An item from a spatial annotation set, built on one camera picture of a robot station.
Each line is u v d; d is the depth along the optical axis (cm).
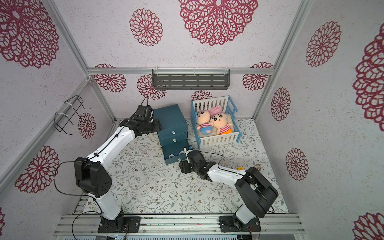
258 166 95
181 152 100
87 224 75
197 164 68
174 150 100
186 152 81
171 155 99
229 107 112
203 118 103
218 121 100
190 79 94
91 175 46
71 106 78
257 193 44
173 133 88
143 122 65
